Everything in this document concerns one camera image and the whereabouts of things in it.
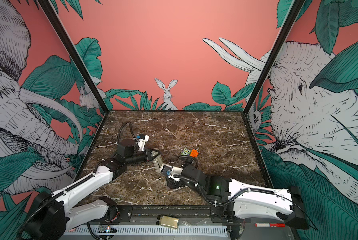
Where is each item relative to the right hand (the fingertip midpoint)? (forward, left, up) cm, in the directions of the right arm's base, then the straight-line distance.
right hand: (169, 164), depth 66 cm
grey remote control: (+6, +8, -9) cm, 13 cm away
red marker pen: (-20, -49, -24) cm, 58 cm away
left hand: (+10, +6, -6) cm, 13 cm away
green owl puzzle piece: (+19, -8, -23) cm, 31 cm away
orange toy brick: (+18, -13, -23) cm, 32 cm away
